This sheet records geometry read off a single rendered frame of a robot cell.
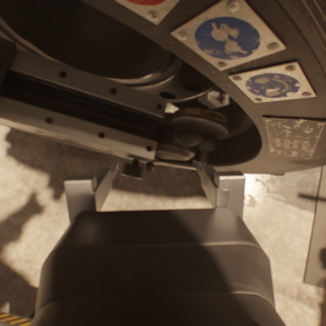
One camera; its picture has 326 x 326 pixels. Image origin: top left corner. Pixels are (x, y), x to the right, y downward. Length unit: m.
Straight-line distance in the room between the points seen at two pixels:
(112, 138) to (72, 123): 0.06
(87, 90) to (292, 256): 0.85
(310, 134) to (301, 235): 0.81
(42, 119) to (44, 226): 0.73
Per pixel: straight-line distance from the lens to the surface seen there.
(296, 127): 0.19
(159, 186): 0.91
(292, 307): 1.04
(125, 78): 0.49
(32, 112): 0.39
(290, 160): 0.29
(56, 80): 0.40
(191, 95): 0.48
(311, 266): 1.02
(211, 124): 0.36
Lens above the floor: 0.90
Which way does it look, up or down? 80 degrees down
